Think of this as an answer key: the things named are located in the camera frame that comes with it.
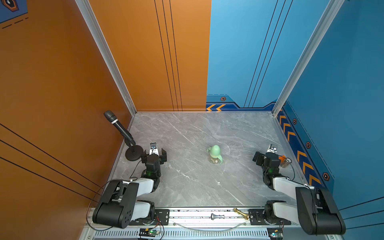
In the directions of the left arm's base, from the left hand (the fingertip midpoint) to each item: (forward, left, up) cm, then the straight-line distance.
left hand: (154, 148), depth 90 cm
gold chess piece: (-34, -51, -6) cm, 61 cm away
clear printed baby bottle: (-5, -37, -7) cm, 38 cm away
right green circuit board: (-40, -64, -10) cm, 77 cm away
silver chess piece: (-35, -35, -6) cm, 49 cm away
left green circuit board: (-41, -2, -10) cm, 42 cm away
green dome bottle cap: (-5, -36, +6) cm, 37 cm away
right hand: (-1, -68, -3) cm, 68 cm away
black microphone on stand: (0, +14, -6) cm, 15 cm away
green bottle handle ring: (-6, -38, +1) cm, 39 cm away
